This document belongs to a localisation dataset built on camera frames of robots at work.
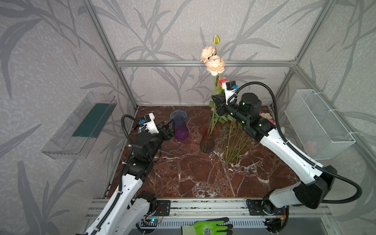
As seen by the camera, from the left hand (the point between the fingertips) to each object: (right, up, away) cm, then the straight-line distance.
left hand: (170, 121), depth 68 cm
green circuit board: (-11, -50, +4) cm, 52 cm away
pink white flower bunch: (+66, +2, +40) cm, 77 cm away
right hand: (+20, +12, -2) cm, 23 cm away
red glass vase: (+19, -15, +25) cm, 35 cm away
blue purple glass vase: (+1, -7, +36) cm, 37 cm away
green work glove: (+19, -50, -1) cm, 53 cm away
